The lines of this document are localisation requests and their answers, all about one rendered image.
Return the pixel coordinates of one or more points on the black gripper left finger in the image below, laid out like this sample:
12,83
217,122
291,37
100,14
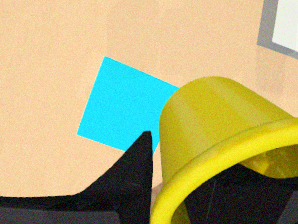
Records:
121,196

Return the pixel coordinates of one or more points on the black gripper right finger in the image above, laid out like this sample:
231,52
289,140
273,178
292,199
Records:
238,195

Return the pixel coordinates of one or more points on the yellow cup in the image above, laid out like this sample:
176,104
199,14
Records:
208,125

